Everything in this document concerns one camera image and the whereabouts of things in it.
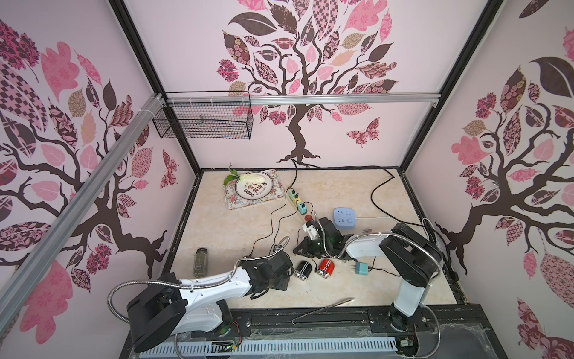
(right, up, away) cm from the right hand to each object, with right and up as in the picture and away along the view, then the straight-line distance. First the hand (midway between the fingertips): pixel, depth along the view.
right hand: (293, 250), depth 87 cm
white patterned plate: (-20, +24, +23) cm, 38 cm away
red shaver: (+12, -6, -4) cm, 14 cm away
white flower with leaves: (-21, +30, +24) cm, 44 cm away
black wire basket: (-38, +57, +7) cm, 69 cm away
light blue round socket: (+23, +11, +10) cm, 28 cm away
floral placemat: (-29, +19, +19) cm, 40 cm away
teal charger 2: (+26, -6, -4) cm, 27 cm away
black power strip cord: (+5, +39, +35) cm, 53 cm away
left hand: (-4, -11, -5) cm, 13 cm away
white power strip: (+6, +12, +10) cm, 17 cm away
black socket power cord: (+47, +11, +13) cm, 50 cm away
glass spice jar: (-36, -4, -4) cm, 36 cm away
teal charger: (+4, +15, +9) cm, 18 cm away
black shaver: (+4, -6, -4) cm, 8 cm away
